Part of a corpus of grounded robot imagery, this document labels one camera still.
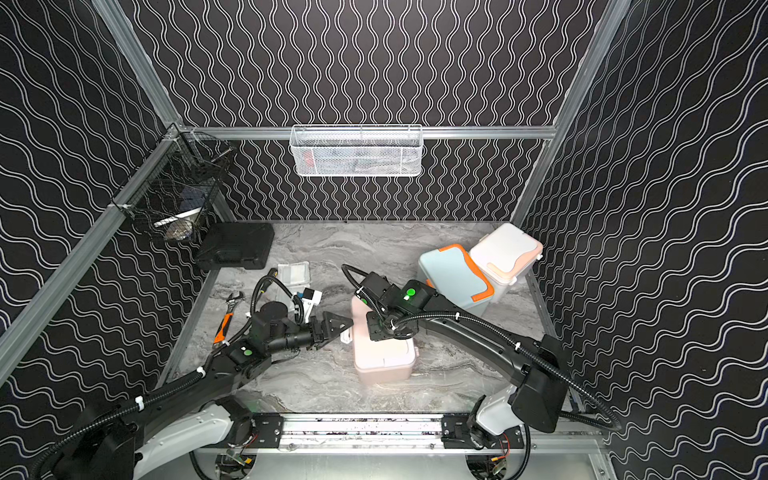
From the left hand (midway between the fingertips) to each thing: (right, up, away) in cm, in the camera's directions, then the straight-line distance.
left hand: (347, 325), depth 73 cm
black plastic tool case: (-41, +21, +35) cm, 58 cm away
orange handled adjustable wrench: (-40, -4, +19) cm, 45 cm away
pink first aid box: (+10, -8, -1) cm, 13 cm away
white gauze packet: (-23, +10, +33) cm, 42 cm away
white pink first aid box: (+48, +17, +22) cm, 55 cm away
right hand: (+8, -2, +3) cm, 8 cm away
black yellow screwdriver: (-29, +11, +30) cm, 43 cm away
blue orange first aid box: (+29, +12, +16) cm, 35 cm away
